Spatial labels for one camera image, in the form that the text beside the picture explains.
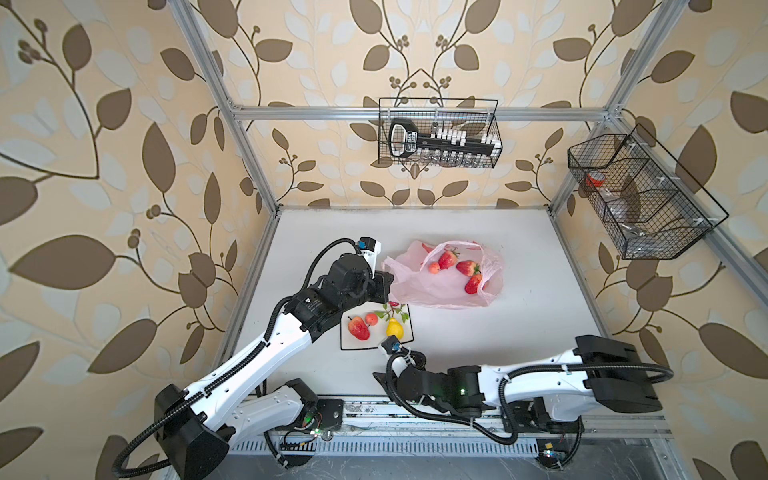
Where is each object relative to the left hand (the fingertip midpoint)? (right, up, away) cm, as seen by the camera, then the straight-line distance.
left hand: (397, 276), depth 72 cm
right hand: (-4, -23, 0) cm, 24 cm away
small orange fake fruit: (+13, -1, +27) cm, 30 cm away
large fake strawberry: (-11, -17, +12) cm, 24 cm away
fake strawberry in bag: (+25, -6, +24) cm, 35 cm away
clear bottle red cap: (+60, +17, +8) cm, 63 cm away
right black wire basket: (+63, +17, 0) cm, 65 cm away
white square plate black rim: (-6, -19, +15) cm, 25 cm away
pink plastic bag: (+6, -7, +26) cm, 27 cm away
